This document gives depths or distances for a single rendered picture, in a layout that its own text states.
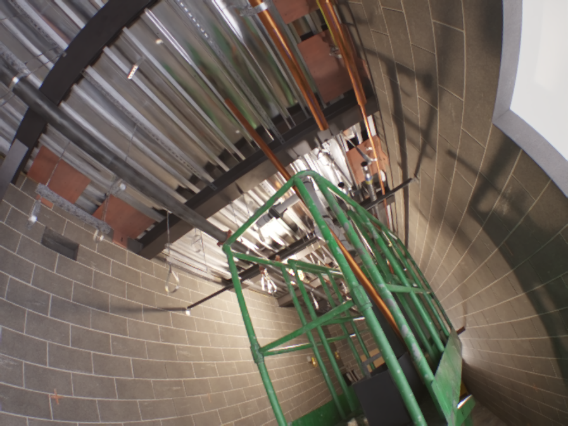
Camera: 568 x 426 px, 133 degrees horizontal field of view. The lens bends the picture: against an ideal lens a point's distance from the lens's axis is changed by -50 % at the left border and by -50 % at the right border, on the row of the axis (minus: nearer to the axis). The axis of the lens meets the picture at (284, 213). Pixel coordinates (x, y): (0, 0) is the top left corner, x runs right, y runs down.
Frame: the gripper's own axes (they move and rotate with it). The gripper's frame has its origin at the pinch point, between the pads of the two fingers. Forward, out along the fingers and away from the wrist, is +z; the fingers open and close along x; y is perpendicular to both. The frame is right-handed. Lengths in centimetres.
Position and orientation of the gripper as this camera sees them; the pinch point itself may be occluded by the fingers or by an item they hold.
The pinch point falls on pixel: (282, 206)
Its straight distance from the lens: 235.9
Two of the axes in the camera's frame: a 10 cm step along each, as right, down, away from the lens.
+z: 7.6, -5.6, -3.4
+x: -6.6, -6.4, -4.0
